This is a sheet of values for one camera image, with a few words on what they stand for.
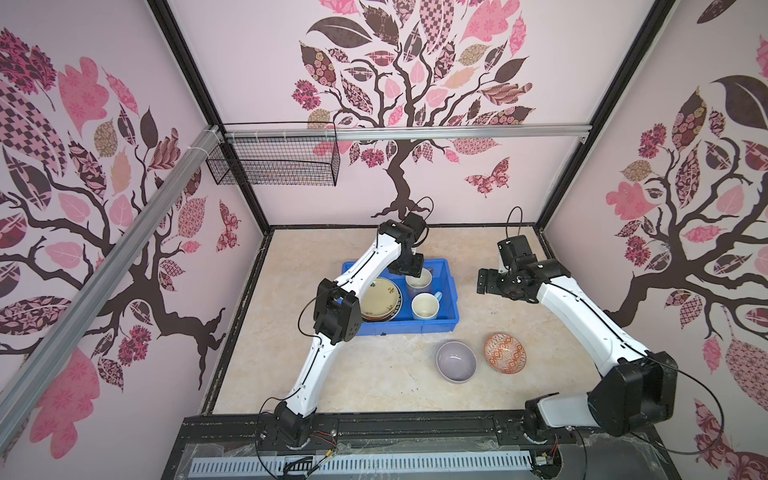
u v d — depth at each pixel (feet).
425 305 2.96
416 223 2.57
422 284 3.16
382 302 3.10
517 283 1.90
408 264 2.72
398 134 3.01
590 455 2.33
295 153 3.11
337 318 1.98
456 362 2.74
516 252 2.08
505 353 2.81
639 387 1.31
